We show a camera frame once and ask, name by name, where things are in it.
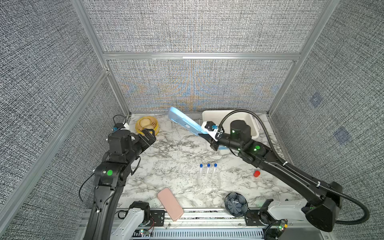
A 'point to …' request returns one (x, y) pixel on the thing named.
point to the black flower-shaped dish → (236, 204)
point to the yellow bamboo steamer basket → (154, 125)
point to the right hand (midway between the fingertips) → (201, 129)
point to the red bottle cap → (256, 173)
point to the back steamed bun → (145, 121)
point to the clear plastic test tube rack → (208, 180)
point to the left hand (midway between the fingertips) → (148, 134)
